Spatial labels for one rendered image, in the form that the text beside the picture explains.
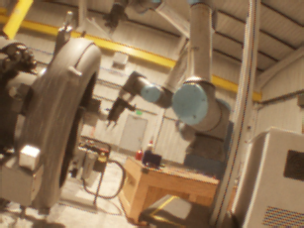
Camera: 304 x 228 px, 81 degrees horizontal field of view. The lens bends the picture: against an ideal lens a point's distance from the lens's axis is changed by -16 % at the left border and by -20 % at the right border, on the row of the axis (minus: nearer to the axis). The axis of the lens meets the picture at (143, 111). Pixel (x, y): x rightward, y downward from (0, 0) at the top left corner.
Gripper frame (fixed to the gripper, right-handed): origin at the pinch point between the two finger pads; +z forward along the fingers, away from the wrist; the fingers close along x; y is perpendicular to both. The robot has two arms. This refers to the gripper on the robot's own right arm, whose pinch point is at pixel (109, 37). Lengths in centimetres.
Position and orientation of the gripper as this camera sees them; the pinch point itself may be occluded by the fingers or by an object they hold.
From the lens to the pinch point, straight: 123.6
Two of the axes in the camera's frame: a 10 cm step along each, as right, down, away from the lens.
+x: 8.3, 0.9, -5.4
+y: -4.9, -3.4, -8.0
